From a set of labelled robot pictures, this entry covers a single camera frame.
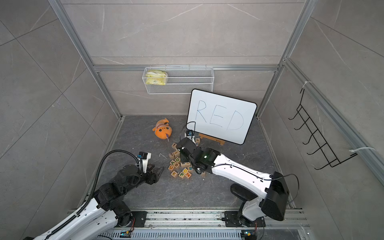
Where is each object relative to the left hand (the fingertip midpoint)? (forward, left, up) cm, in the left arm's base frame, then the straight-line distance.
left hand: (160, 165), depth 74 cm
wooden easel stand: (+22, -37, -14) cm, 45 cm away
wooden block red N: (0, -14, -15) cm, 20 cm away
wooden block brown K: (+1, -5, -14) cm, 15 cm away
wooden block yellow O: (+3, -12, -15) cm, 19 cm away
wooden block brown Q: (+7, -12, -15) cm, 20 cm away
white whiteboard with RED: (+32, -35, +1) cm, 47 cm away
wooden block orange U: (+5, -3, -14) cm, 15 cm away
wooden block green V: (+8, -4, -14) cm, 17 cm away
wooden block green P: (0, -10, -15) cm, 18 cm away
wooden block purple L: (+14, -3, -15) cm, 21 cm away
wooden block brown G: (+7, -6, -15) cm, 18 cm away
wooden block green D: (+11, -7, -15) cm, 20 cm away
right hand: (+6, -13, +3) cm, 15 cm away
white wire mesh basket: (+52, -8, +15) cm, 55 cm away
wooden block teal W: (+4, -15, -15) cm, 21 cm away
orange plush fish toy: (+31, +4, -9) cm, 32 cm away
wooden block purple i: (+21, -4, -15) cm, 26 cm away
